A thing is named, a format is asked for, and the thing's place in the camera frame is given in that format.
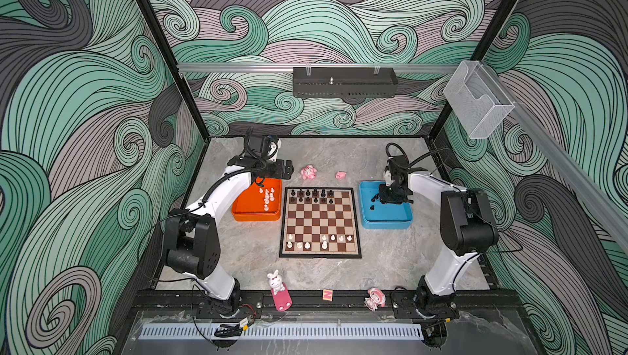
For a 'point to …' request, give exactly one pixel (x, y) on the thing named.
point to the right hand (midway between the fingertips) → (385, 198)
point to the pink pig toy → (340, 175)
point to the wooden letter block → (327, 294)
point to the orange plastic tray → (259, 203)
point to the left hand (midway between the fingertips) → (283, 165)
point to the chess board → (320, 222)
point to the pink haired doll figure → (376, 298)
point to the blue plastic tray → (375, 214)
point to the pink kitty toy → (308, 173)
